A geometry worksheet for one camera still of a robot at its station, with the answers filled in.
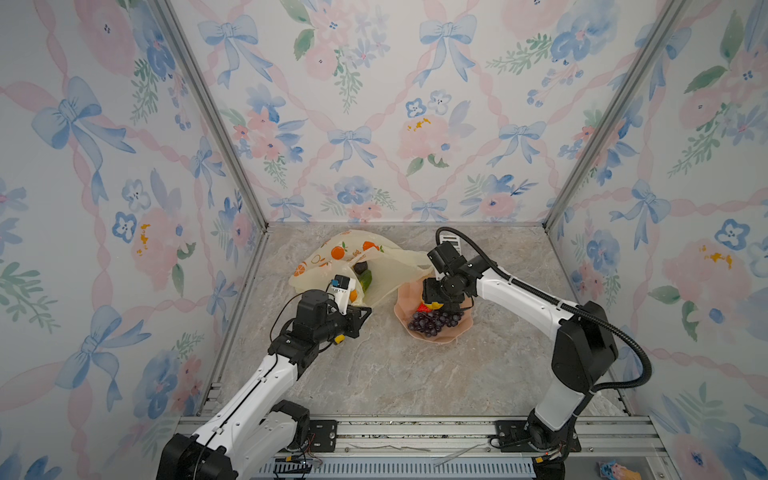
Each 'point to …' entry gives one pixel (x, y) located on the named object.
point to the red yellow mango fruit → (427, 308)
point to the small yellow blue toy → (339, 338)
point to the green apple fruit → (366, 280)
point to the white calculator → (452, 238)
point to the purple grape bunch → (431, 322)
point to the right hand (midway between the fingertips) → (430, 293)
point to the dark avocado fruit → (361, 267)
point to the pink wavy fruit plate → (410, 297)
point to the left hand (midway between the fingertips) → (371, 309)
